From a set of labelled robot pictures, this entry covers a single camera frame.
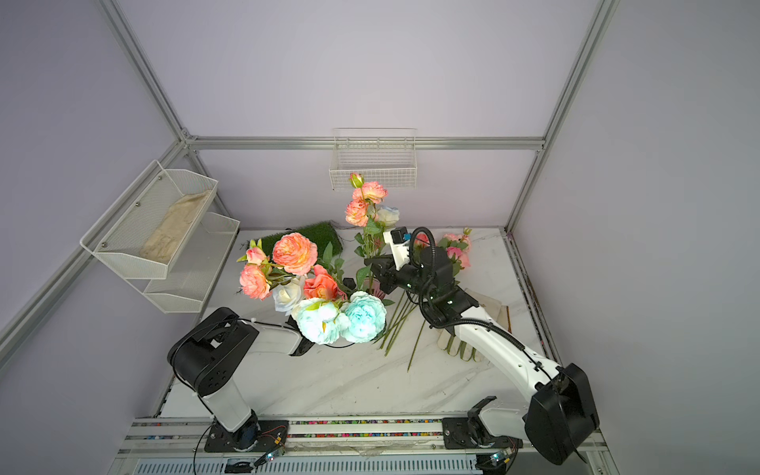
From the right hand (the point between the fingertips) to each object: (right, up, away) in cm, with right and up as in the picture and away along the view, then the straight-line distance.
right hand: (370, 264), depth 73 cm
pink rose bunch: (+30, +6, +35) cm, 47 cm away
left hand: (+1, -12, +12) cm, 17 cm away
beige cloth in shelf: (-55, +6, +4) cm, 55 cm away
